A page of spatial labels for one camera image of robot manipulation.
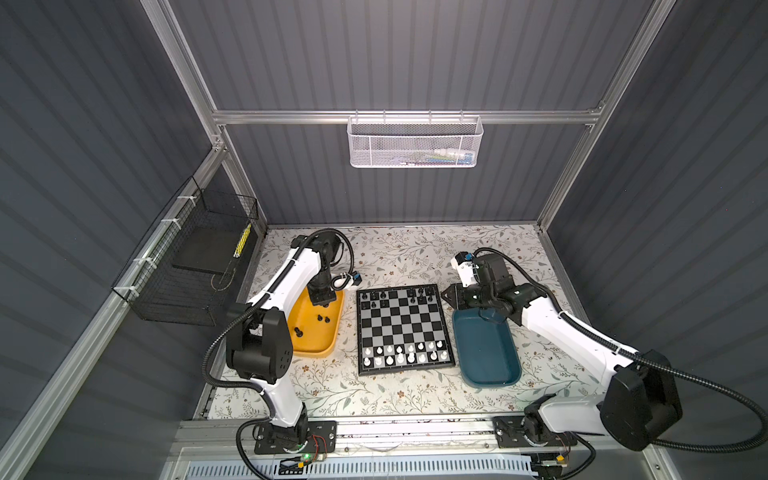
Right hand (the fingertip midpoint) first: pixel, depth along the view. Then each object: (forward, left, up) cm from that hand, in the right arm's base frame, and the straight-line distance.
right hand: (448, 296), depth 83 cm
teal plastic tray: (-11, -12, -14) cm, 22 cm away
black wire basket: (0, +64, +17) cm, 66 cm away
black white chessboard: (-3, +13, -13) cm, 19 cm away
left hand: (+1, +38, -2) cm, 38 cm away
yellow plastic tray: (-4, +40, -13) cm, 42 cm away
